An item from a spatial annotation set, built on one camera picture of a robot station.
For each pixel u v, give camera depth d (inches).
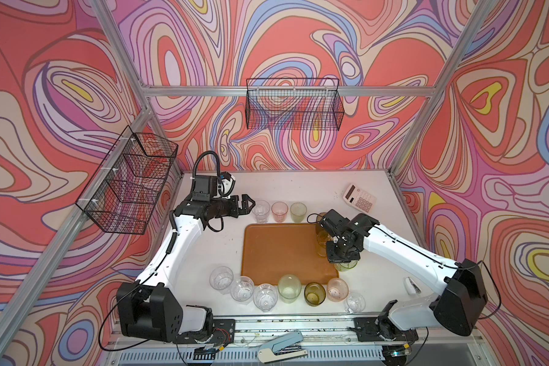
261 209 40.0
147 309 15.6
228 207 27.7
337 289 32.2
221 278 32.8
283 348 26.8
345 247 25.2
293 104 37.9
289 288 32.0
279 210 40.0
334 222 24.8
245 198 28.2
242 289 32.4
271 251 36.1
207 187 23.8
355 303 31.1
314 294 32.1
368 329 28.9
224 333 28.5
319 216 25.7
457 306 15.6
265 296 31.7
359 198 41.6
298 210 38.3
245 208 27.7
